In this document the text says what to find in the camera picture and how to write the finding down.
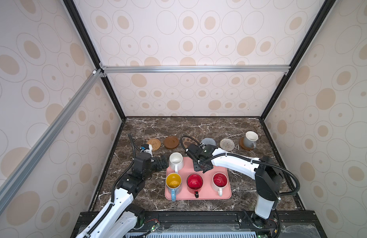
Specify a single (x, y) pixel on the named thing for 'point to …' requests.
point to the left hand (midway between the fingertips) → (166, 156)
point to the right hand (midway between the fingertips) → (200, 166)
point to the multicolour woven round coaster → (227, 144)
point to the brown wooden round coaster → (241, 144)
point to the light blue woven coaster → (209, 141)
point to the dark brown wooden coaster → (171, 142)
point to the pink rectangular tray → (207, 192)
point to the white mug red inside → (219, 181)
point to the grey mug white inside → (250, 139)
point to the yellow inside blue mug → (173, 184)
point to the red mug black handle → (194, 182)
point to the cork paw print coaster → (187, 141)
